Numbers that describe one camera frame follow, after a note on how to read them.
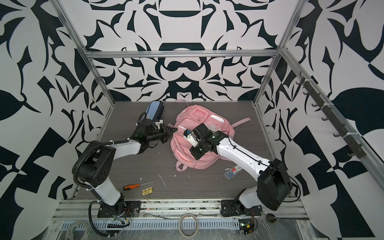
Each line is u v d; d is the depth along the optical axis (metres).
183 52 0.93
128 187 0.80
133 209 0.74
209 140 0.58
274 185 0.41
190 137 0.74
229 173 0.85
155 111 1.08
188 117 0.98
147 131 0.73
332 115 0.55
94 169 0.47
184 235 0.66
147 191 0.78
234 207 0.67
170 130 0.83
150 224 0.71
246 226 0.71
